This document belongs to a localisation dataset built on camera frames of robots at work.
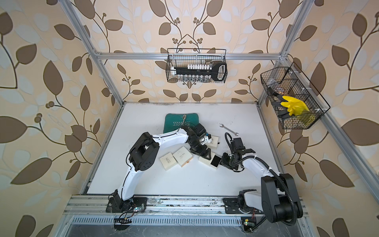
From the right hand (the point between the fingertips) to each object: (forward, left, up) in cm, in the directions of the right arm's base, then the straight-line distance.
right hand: (222, 163), depth 88 cm
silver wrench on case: (+33, +23, +6) cm, 41 cm away
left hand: (+5, +10, +3) cm, 11 cm away
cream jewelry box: (+2, +32, +3) cm, 33 cm away
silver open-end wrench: (+21, -13, -1) cm, 25 cm away
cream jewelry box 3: (0, +6, +2) cm, 6 cm away
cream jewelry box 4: (+13, +4, +3) cm, 14 cm away
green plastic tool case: (+29, +31, +5) cm, 43 cm away
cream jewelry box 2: (+4, +24, +2) cm, 24 cm away
